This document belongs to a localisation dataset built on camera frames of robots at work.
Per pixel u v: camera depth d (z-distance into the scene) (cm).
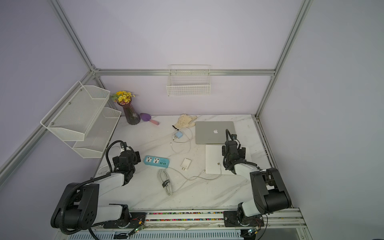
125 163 70
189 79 96
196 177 88
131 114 108
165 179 84
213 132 110
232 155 72
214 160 93
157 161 93
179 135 107
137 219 73
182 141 104
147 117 119
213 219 75
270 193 44
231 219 73
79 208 42
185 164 92
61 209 37
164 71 194
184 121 116
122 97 97
